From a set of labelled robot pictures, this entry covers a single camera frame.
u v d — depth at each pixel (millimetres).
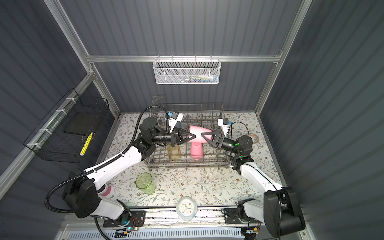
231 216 738
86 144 693
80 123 754
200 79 912
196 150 856
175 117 610
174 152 918
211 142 637
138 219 723
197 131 657
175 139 603
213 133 664
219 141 623
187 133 639
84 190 415
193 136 643
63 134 721
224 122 679
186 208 740
